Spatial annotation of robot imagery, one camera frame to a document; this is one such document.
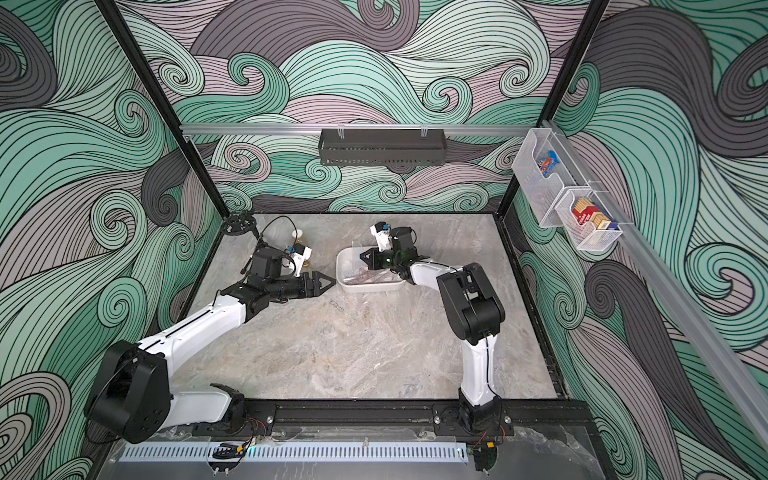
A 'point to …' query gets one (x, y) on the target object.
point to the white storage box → (344, 268)
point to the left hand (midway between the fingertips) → (328, 280)
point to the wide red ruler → (365, 275)
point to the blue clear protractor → (356, 251)
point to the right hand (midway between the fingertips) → (364, 255)
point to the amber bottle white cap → (297, 234)
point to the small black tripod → (242, 223)
